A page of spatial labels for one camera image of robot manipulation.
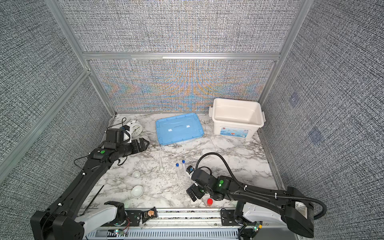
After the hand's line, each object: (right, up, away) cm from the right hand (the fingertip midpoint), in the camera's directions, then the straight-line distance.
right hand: (193, 185), depth 78 cm
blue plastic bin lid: (-10, +29, +31) cm, 44 cm away
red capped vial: (+8, -8, -2) cm, 12 cm away
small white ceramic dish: (-33, +3, +7) cm, 34 cm away
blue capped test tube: (-5, +13, -2) cm, 14 cm away
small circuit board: (-22, -12, -5) cm, 26 cm away
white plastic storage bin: (+33, +37, +35) cm, 61 cm away
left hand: (-27, +21, +2) cm, 34 cm away
